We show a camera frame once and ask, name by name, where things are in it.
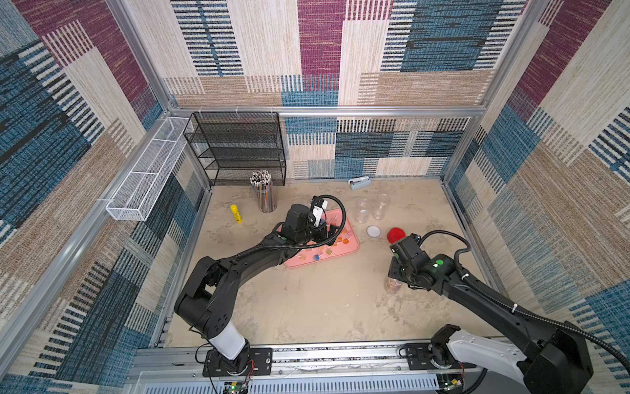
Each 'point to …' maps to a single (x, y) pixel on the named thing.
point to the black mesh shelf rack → (239, 148)
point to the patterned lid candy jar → (392, 286)
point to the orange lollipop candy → (345, 241)
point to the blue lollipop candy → (316, 257)
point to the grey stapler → (356, 183)
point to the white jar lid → (373, 231)
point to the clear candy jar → (362, 210)
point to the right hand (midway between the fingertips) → (400, 273)
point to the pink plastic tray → (305, 256)
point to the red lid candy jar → (378, 209)
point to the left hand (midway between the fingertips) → (332, 224)
